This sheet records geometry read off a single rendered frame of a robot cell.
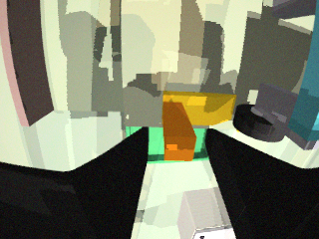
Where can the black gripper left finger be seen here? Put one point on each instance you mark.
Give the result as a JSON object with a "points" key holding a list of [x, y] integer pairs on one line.
{"points": [[99, 199]]}

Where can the green tray floor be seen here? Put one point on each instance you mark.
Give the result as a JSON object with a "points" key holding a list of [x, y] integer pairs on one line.
{"points": [[156, 145]]}

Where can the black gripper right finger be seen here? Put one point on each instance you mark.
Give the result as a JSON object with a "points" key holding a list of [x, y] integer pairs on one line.
{"points": [[265, 197]]}

